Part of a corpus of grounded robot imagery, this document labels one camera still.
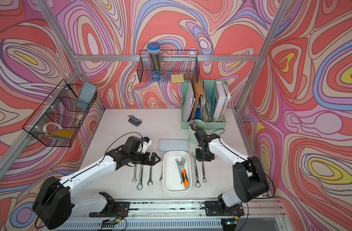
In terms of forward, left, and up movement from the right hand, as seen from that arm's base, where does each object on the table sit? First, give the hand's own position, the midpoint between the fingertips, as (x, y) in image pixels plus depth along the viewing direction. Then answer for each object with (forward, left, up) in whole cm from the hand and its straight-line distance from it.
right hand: (203, 162), depth 86 cm
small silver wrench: (-6, +42, -4) cm, 42 cm away
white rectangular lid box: (+15, +18, -2) cm, 24 cm away
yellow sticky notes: (+44, +14, +30) cm, 56 cm away
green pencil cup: (+23, -1, +8) cm, 24 cm away
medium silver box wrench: (-2, +15, -3) cm, 15 cm away
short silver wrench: (-8, 0, -5) cm, 10 cm away
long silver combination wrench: (-11, +38, -4) cm, 40 cm away
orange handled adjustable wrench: (-5, +12, -3) cm, 13 cm away
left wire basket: (+14, +79, +26) cm, 84 cm away
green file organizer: (+35, -5, +19) cm, 40 cm away
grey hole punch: (+36, +48, 0) cm, 60 cm away
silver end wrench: (-8, +32, -5) cm, 33 cm away
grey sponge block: (+30, +66, +32) cm, 79 cm away
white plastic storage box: (-6, +19, -5) cm, 21 cm away
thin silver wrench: (-7, +26, -4) cm, 27 cm away
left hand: (0, +28, +6) cm, 29 cm away
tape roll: (+7, +77, +31) cm, 83 cm away
